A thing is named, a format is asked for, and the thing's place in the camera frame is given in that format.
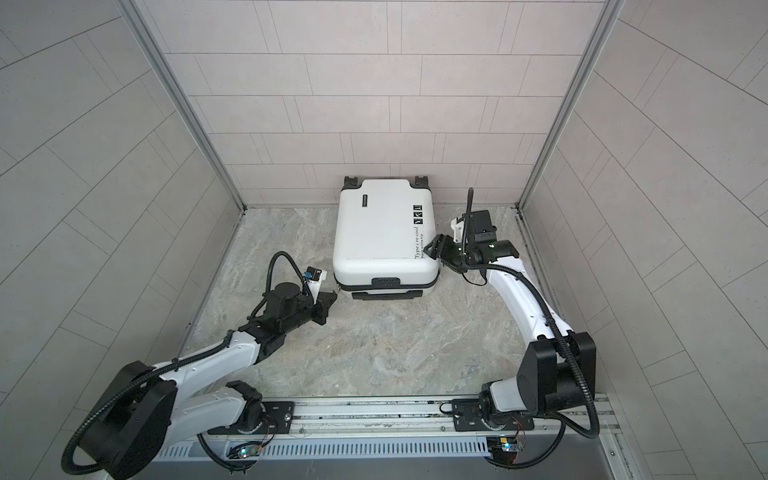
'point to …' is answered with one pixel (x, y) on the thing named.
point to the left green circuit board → (244, 451)
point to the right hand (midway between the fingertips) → (430, 251)
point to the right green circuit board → (507, 443)
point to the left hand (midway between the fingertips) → (344, 293)
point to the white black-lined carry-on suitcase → (380, 232)
